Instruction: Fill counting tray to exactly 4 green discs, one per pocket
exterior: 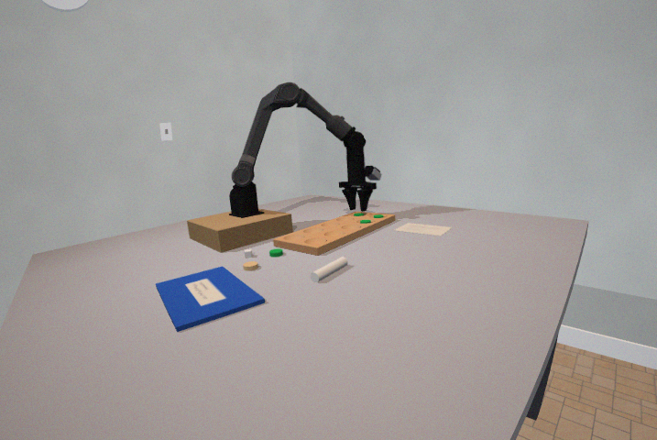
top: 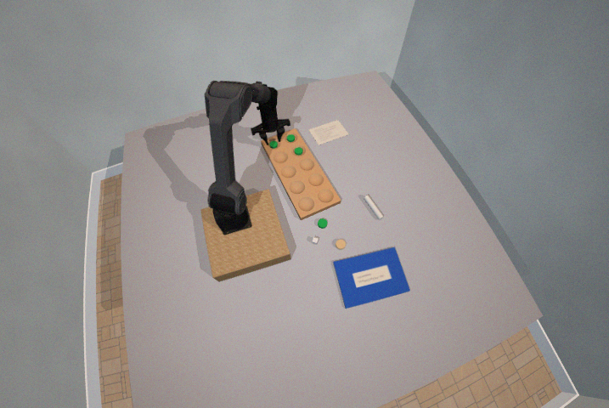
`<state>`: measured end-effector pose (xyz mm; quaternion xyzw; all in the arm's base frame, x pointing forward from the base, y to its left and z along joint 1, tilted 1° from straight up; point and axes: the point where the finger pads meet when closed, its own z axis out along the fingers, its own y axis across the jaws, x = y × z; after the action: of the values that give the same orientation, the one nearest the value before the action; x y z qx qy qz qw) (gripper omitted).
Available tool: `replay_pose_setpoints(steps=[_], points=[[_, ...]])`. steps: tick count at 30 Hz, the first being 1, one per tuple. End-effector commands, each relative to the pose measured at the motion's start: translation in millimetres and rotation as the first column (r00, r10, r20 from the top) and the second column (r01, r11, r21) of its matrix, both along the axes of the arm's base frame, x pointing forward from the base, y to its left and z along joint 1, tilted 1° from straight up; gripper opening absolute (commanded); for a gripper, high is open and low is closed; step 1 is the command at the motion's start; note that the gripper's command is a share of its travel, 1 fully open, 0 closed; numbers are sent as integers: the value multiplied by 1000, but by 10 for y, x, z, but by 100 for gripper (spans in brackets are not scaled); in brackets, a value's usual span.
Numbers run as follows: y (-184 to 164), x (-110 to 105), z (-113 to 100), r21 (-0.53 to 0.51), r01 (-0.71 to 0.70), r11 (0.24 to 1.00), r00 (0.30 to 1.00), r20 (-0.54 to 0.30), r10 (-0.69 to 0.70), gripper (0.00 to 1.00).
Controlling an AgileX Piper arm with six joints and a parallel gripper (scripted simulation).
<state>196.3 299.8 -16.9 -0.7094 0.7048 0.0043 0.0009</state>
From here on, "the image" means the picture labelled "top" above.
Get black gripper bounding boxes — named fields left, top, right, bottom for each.
left=251, top=117, right=290, bottom=145

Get blue exercise book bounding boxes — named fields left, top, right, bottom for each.
left=333, top=247, right=409, bottom=309

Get cream cylinder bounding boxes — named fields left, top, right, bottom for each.
left=364, top=195, right=384, bottom=220

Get cream paper sheet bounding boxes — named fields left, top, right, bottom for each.
left=308, top=120, right=348, bottom=145

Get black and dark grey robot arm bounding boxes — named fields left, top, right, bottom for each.
left=205, top=81, right=278, bottom=235

